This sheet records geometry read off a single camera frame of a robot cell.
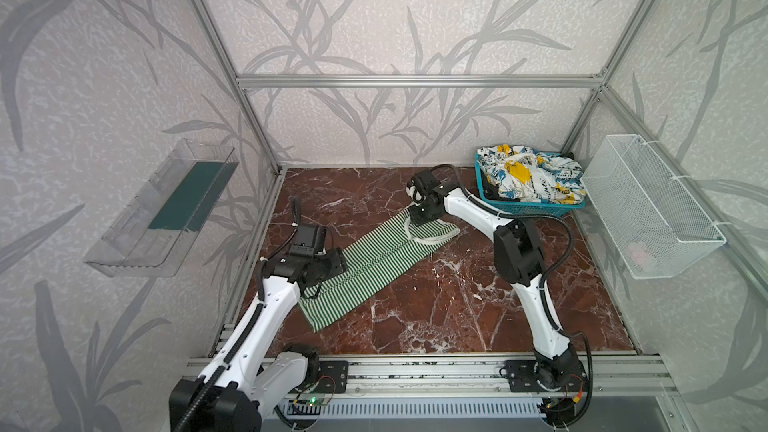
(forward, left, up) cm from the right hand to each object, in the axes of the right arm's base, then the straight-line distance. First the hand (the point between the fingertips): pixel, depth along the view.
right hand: (415, 209), depth 101 cm
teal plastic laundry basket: (+1, -36, 0) cm, 36 cm away
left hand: (-21, +21, +8) cm, 31 cm away
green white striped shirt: (-18, +13, -4) cm, 22 cm away
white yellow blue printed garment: (+10, -38, +7) cm, 40 cm away
